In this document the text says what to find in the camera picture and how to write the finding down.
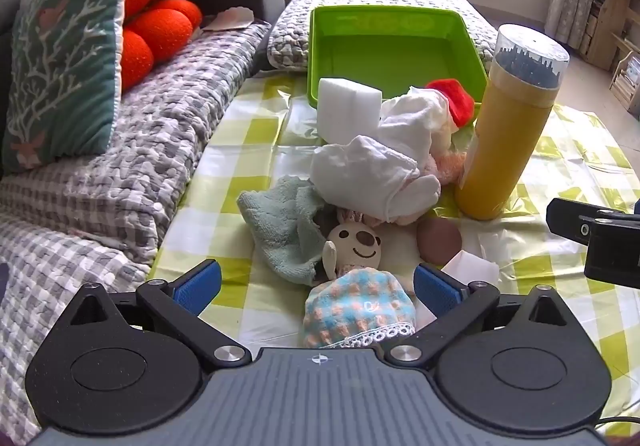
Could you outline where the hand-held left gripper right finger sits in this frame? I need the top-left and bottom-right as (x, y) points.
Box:
(382, 262), (568, 372)

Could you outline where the wooden magazine rack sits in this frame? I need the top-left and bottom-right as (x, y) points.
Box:
(609, 51), (640, 119)

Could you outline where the green plastic tray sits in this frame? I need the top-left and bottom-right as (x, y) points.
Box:
(306, 6), (488, 111)

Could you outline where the small white sponge block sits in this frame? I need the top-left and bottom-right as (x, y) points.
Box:
(442, 249), (501, 286)

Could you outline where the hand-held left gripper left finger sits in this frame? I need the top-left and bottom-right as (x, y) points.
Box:
(70, 259), (253, 372)

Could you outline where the bunny doll with checked dress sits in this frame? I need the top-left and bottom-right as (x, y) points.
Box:
(302, 209), (417, 351)

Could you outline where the white cloth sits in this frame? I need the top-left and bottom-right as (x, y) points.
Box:
(377, 86), (456, 162)

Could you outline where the teal coral print cushion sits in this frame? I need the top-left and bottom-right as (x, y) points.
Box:
(2, 0), (126, 172)

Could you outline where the brown round pad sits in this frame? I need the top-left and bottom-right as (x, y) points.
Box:
(416, 217), (463, 263)

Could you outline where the red and white plush toy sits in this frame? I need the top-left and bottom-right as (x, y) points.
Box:
(425, 79), (476, 128)

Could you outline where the white scalloped paper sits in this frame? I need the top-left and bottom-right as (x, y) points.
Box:
(200, 6), (255, 32)

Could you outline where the pink fluffy cloth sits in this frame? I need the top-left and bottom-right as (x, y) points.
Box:
(425, 151), (468, 187)

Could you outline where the black cable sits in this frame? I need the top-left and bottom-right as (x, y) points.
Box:
(595, 415), (640, 428)

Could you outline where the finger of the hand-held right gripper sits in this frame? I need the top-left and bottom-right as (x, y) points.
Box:
(546, 197), (623, 246)

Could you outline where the large white sponge block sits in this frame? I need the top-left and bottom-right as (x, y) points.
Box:
(317, 77), (383, 137)

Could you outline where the yellow container with clear lid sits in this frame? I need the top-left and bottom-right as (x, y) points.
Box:
(454, 24), (571, 221)

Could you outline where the white sock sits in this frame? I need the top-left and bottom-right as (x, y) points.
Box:
(310, 136), (442, 225)

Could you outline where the green towel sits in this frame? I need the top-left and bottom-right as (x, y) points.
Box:
(236, 176), (331, 286)

